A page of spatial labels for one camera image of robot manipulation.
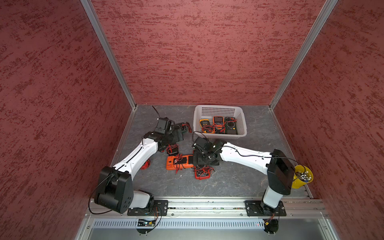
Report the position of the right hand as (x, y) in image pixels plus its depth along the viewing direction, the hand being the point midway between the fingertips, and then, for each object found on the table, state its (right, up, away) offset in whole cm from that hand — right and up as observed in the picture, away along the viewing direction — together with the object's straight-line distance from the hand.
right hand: (202, 164), depth 82 cm
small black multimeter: (-19, +7, +9) cm, 22 cm away
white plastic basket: (+6, +32, +28) cm, 42 cm away
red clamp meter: (-33, -2, +4) cm, 33 cm away
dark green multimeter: (+21, +20, +21) cm, 36 cm away
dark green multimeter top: (-11, +20, +23) cm, 33 cm away
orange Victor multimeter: (+12, +22, +21) cm, 33 cm away
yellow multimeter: (+4, +21, +21) cm, 29 cm away
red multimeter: (+1, -5, 0) cm, 5 cm away
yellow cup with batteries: (+47, -1, -14) cm, 49 cm away
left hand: (-16, +14, +4) cm, 21 cm away
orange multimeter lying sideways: (-13, +1, +3) cm, 13 cm away
